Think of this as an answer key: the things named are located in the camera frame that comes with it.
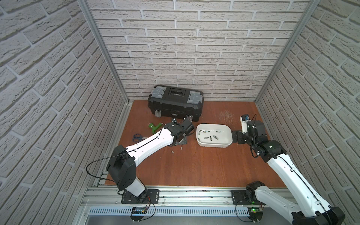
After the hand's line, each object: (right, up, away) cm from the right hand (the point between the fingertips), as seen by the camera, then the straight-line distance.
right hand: (243, 130), depth 77 cm
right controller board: (+3, -42, -7) cm, 42 cm away
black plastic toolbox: (-45, +18, +20) cm, 52 cm away
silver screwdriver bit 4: (-11, -7, +20) cm, 24 cm away
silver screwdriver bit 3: (-14, -8, +20) cm, 26 cm away
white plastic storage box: (-10, -6, +21) cm, 24 cm away
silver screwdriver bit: (-19, -3, +23) cm, 30 cm away
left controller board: (-58, -43, -6) cm, 72 cm away
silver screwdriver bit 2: (-18, -8, +20) cm, 29 cm away
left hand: (-37, -5, +5) cm, 38 cm away
